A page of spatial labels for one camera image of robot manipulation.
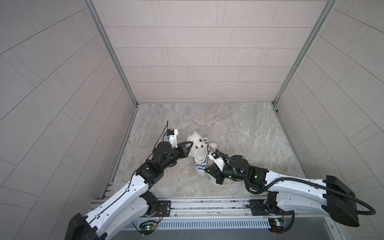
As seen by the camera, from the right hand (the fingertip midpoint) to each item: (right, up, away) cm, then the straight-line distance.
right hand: (205, 174), depth 70 cm
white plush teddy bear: (-2, +11, +1) cm, 11 cm away
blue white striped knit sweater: (-1, +3, +2) cm, 4 cm away
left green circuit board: (-26, -22, -5) cm, 34 cm away
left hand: (-4, +14, +1) cm, 15 cm away
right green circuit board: (+33, -23, -2) cm, 40 cm away
